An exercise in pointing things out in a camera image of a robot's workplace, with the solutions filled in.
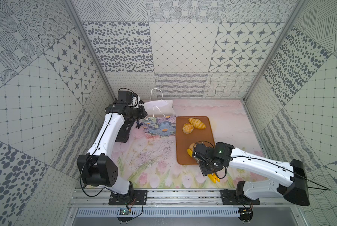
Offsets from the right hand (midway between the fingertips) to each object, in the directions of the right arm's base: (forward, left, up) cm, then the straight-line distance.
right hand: (208, 170), depth 72 cm
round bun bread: (+31, +9, -7) cm, 33 cm away
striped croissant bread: (+35, +2, -7) cm, 36 cm away
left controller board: (-17, +43, -13) cm, 48 cm away
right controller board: (-17, -20, -15) cm, 30 cm away
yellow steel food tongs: (-5, 0, +7) cm, 9 cm away
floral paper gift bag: (+23, +26, +13) cm, 37 cm away
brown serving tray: (+27, +1, -11) cm, 29 cm away
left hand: (+27, +32, +14) cm, 44 cm away
